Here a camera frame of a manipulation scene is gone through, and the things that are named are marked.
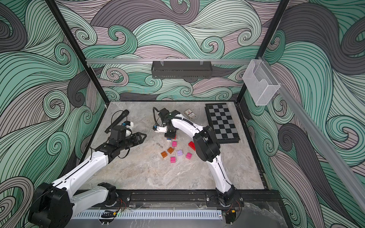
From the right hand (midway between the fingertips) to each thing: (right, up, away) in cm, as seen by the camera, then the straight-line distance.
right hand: (173, 132), depth 95 cm
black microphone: (-38, +13, +13) cm, 42 cm away
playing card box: (+13, +13, +15) cm, 24 cm away
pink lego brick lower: (0, -16, -8) cm, 18 cm away
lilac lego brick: (+4, -12, -6) cm, 14 cm away
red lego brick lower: (+13, -8, -2) cm, 16 cm away
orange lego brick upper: (-2, -11, -5) cm, 12 cm away
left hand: (-17, +1, -12) cm, 21 cm away
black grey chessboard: (+35, +8, +9) cm, 37 cm away
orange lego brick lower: (-6, -13, -7) cm, 16 cm away
